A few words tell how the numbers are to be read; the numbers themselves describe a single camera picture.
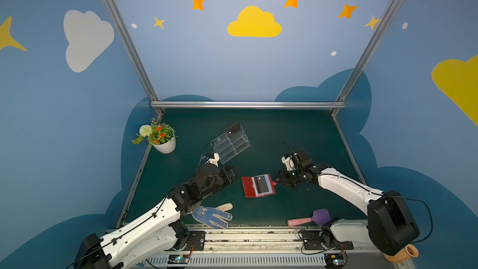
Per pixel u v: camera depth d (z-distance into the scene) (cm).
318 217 79
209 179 56
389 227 42
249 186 89
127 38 86
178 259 70
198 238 75
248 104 118
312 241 74
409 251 63
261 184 90
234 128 101
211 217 80
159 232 60
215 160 70
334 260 72
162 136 91
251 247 73
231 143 100
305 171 66
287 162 82
